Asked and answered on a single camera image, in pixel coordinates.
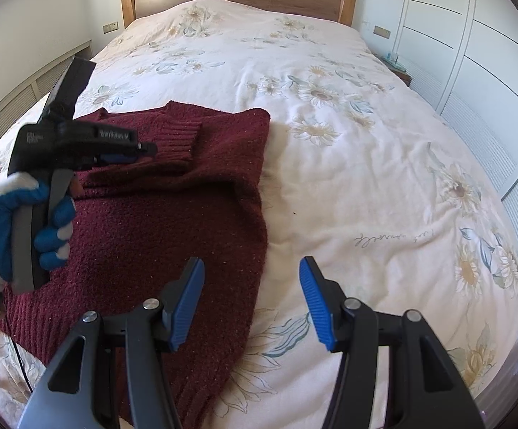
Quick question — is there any wooden nightstand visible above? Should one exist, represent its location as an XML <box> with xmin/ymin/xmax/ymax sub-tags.
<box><xmin>377</xmin><ymin>55</ymin><xmax>414</xmax><ymax>87</ymax></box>

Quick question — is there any white wardrobe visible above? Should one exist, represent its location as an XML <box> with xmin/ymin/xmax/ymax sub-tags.
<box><xmin>393</xmin><ymin>0</ymin><xmax>518</xmax><ymax>322</ymax></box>

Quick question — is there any person's left hand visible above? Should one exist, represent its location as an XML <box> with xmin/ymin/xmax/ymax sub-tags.
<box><xmin>0</xmin><ymin>172</ymin><xmax>76</xmax><ymax>283</ymax></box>

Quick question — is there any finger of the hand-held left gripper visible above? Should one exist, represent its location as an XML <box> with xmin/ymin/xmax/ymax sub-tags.
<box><xmin>40</xmin><ymin>58</ymin><xmax>96</xmax><ymax>123</ymax></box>
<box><xmin>91</xmin><ymin>154</ymin><xmax>137</xmax><ymax>166</ymax></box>

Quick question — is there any beige louvered low cabinet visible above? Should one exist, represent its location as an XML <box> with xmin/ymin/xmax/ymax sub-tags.
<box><xmin>0</xmin><ymin>39</ymin><xmax>94</xmax><ymax>162</ymax></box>

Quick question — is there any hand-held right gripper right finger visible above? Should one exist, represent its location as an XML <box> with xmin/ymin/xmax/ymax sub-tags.
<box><xmin>299</xmin><ymin>256</ymin><xmax>485</xmax><ymax>429</ymax></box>

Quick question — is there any bed with floral duvet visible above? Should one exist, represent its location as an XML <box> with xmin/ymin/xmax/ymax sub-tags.
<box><xmin>0</xmin><ymin>0</ymin><xmax>518</xmax><ymax>429</ymax></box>

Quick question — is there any black cable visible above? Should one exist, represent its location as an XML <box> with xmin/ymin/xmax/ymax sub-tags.
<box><xmin>0</xmin><ymin>290</ymin><xmax>36</xmax><ymax>400</ymax></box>

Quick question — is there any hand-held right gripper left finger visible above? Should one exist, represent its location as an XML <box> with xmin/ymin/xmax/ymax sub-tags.
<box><xmin>15</xmin><ymin>257</ymin><xmax>206</xmax><ymax>429</ymax></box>

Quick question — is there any maroon knit sweater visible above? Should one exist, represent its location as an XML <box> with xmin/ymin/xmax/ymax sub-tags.
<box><xmin>2</xmin><ymin>100</ymin><xmax>272</xmax><ymax>429</ymax></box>

